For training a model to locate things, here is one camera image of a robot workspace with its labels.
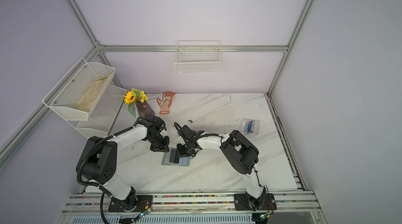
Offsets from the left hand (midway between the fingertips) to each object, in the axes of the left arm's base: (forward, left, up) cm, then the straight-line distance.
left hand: (168, 152), depth 88 cm
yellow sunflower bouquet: (+22, +19, +23) cm, 37 cm away
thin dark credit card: (-3, -4, -1) cm, 5 cm away
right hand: (-3, -4, -1) cm, 6 cm away
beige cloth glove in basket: (+21, +37, +28) cm, 51 cm away
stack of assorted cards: (+16, -50, +1) cm, 52 cm away
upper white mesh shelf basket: (+18, +43, +30) cm, 55 cm away
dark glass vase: (+24, +17, +10) cm, 31 cm away
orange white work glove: (+37, +7, +1) cm, 38 cm away
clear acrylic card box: (+19, -46, 0) cm, 50 cm away
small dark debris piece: (+24, -11, -3) cm, 27 cm away
